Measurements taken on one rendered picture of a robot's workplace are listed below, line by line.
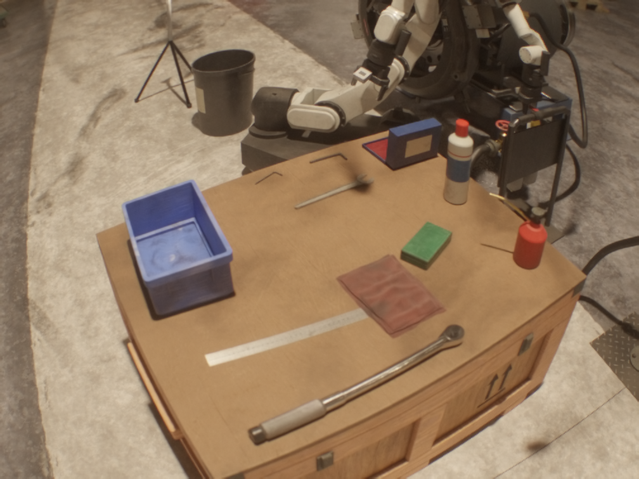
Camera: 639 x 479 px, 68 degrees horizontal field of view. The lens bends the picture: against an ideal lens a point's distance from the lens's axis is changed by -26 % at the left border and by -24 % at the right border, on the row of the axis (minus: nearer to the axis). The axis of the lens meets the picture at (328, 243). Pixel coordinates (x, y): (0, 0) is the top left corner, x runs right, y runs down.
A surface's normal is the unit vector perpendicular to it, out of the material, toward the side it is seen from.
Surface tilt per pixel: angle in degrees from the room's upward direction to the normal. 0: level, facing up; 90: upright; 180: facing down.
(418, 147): 96
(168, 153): 0
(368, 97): 113
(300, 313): 0
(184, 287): 90
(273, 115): 90
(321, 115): 90
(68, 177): 0
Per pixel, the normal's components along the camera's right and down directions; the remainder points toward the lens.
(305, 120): -0.30, 0.61
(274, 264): 0.00, -0.77
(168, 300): 0.45, 0.57
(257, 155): -0.61, 0.51
